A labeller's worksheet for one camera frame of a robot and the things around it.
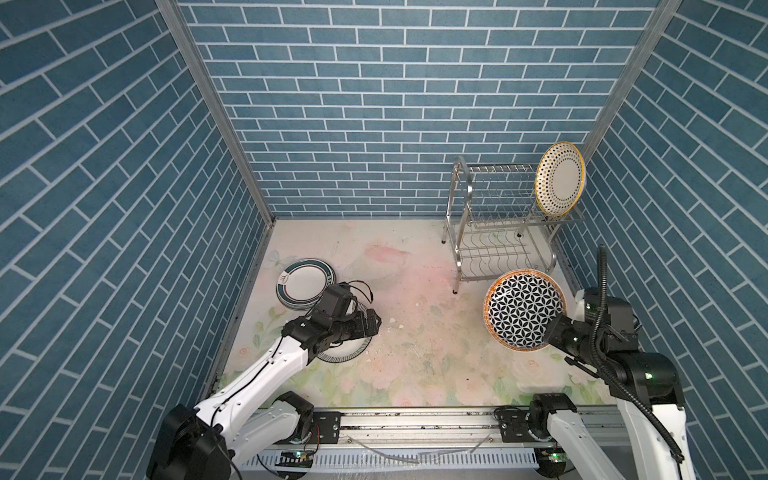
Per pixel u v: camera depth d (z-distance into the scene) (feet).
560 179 2.79
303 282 3.27
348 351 2.82
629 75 2.70
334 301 2.03
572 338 1.93
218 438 1.26
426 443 2.38
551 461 2.36
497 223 3.16
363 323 2.34
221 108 2.90
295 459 2.37
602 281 1.54
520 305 2.44
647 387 1.33
